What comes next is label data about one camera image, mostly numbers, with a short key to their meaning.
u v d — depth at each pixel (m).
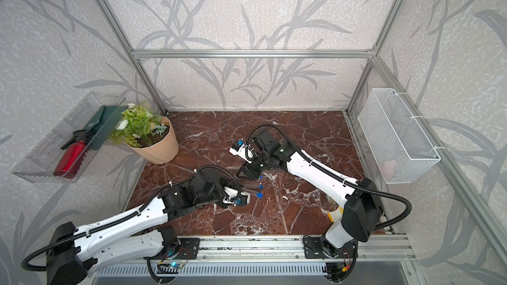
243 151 0.66
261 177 0.67
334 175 0.46
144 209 0.49
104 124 0.67
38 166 0.58
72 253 0.39
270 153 0.59
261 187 0.90
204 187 0.56
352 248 0.74
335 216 0.81
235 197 0.60
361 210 0.41
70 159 0.58
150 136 0.91
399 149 0.61
